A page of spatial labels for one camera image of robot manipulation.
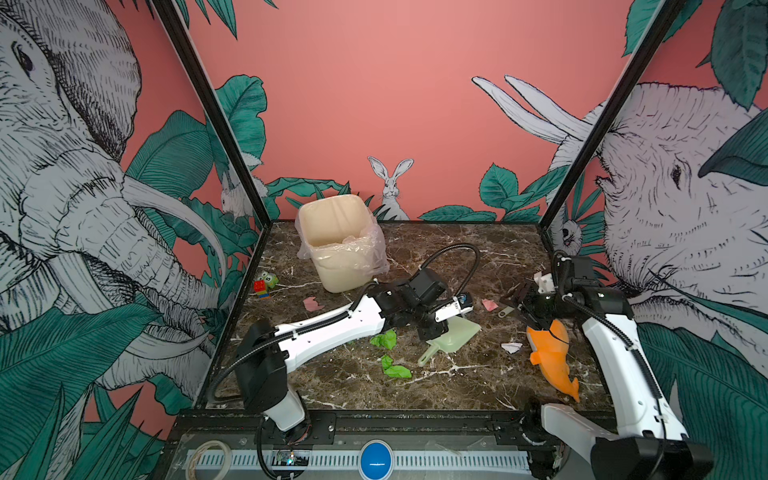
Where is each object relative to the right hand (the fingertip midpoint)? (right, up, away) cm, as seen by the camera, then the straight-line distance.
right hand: (504, 300), depth 74 cm
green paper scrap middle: (-30, -14, +14) cm, 36 cm away
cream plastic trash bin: (-47, +18, +29) cm, 58 cm away
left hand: (-15, -5, 0) cm, 15 cm away
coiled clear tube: (-76, -36, -4) cm, 84 cm away
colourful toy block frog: (-71, +2, +23) cm, 75 cm away
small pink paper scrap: (-55, -5, +23) cm, 60 cm away
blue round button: (-32, -37, -5) cm, 49 cm away
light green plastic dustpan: (-11, -9, +1) cm, 14 cm away
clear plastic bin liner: (-36, +12, +6) cm, 39 cm away
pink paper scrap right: (+3, -5, +21) cm, 22 cm away
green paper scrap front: (-29, -21, +8) cm, 36 cm away
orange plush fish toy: (+15, -15, +6) cm, 22 cm away
